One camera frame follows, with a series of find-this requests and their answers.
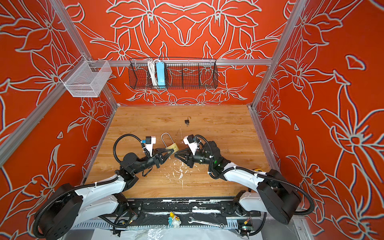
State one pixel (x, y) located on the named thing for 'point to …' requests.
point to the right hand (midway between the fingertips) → (174, 156)
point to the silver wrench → (220, 225)
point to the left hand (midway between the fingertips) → (172, 151)
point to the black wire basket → (180, 74)
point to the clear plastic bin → (86, 78)
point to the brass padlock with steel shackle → (174, 146)
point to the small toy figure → (174, 221)
